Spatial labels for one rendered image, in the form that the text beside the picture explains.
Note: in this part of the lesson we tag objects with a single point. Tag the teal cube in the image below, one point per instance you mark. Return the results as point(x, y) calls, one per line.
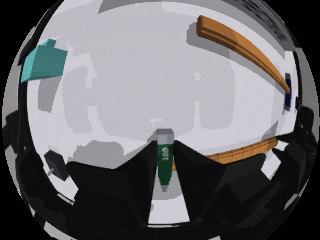
point(44, 62)

